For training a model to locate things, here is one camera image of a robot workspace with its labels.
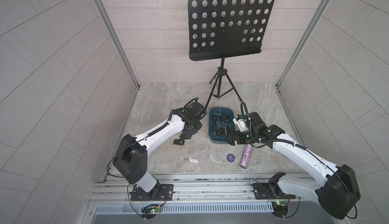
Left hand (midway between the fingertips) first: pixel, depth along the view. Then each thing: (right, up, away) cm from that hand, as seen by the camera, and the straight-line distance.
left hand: (200, 128), depth 84 cm
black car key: (-13, -8, +3) cm, 15 cm away
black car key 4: (+17, -2, +8) cm, 18 cm away
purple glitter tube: (+24, -14, -4) cm, 28 cm away
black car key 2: (+9, +4, +13) cm, 16 cm away
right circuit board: (+37, -34, -14) cm, 52 cm away
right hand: (+16, -5, -6) cm, 17 cm away
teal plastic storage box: (+7, -6, +2) cm, 9 cm away
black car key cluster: (+8, -2, +9) cm, 13 cm away
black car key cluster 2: (+12, -4, +7) cm, 14 cm away
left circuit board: (-19, -32, -18) cm, 41 cm away
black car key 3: (+15, +4, +12) cm, 20 cm away
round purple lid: (+17, -16, -1) cm, 23 cm away
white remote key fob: (-5, -16, -3) cm, 17 cm away
